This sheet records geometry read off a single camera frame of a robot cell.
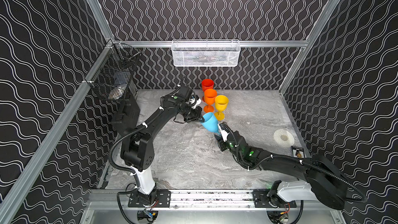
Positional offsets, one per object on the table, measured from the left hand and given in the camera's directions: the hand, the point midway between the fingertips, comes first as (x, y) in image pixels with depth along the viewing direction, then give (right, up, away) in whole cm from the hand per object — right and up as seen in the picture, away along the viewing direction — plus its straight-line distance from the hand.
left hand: (204, 117), depth 82 cm
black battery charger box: (+54, -20, +6) cm, 58 cm away
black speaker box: (-42, -1, +2) cm, 42 cm away
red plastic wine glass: (+3, +23, +35) cm, 42 cm away
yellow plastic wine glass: (+11, +7, +11) cm, 17 cm away
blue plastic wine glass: (+3, -2, -5) cm, 6 cm away
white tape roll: (+49, -14, +13) cm, 52 cm away
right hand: (+9, -8, +2) cm, 12 cm away
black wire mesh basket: (-56, +23, +11) cm, 62 cm away
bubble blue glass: (-11, -21, +8) cm, 25 cm away
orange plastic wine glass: (+4, +12, +16) cm, 20 cm away
